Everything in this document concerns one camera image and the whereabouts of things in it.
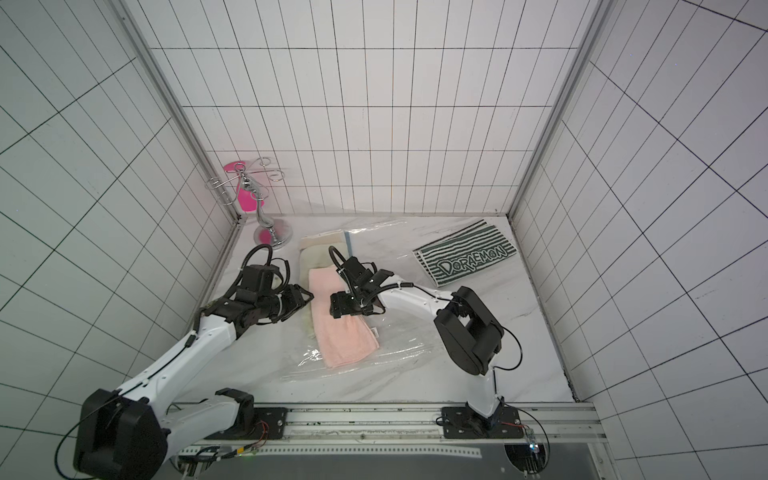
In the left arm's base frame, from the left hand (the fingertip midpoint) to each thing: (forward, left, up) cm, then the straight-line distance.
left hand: (306, 303), depth 83 cm
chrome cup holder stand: (+35, +22, -10) cm, 42 cm away
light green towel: (+24, +5, -11) cm, 27 cm away
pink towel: (-7, -10, -8) cm, 15 cm away
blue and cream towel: (+33, -3, -9) cm, 34 cm away
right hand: (+3, -9, -5) cm, 11 cm away
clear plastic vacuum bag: (-7, -28, -10) cm, 31 cm away
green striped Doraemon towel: (+26, -51, -9) cm, 58 cm away
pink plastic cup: (+43, +30, -1) cm, 53 cm away
